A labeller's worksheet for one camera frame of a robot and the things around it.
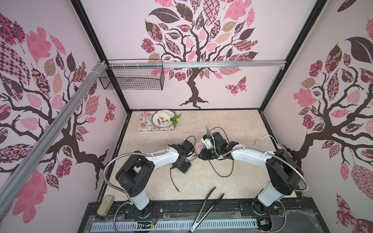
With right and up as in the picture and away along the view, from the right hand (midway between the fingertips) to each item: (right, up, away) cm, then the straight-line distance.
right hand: (199, 155), depth 87 cm
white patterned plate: (-28, +23, +27) cm, 46 cm away
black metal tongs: (-2, -29, -17) cm, 34 cm away
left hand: (-10, -10, +1) cm, 14 cm away
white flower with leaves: (-23, +24, +24) cm, 41 cm away
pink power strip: (0, +4, +8) cm, 9 cm away
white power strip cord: (+58, +3, +14) cm, 59 cm away
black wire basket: (-44, +53, +8) cm, 69 cm away
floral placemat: (-41, +19, +24) cm, 51 cm away
